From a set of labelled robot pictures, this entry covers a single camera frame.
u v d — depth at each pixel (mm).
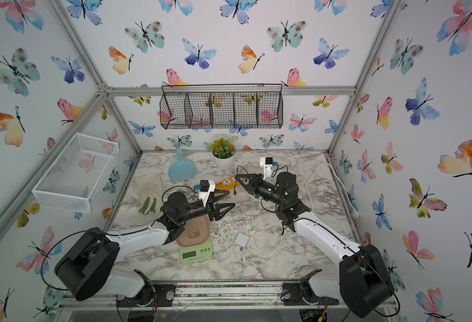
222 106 981
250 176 695
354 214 962
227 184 1036
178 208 627
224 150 1012
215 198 774
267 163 696
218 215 696
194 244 810
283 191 575
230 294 755
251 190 647
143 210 938
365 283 403
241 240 866
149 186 1042
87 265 432
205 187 657
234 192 755
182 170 1113
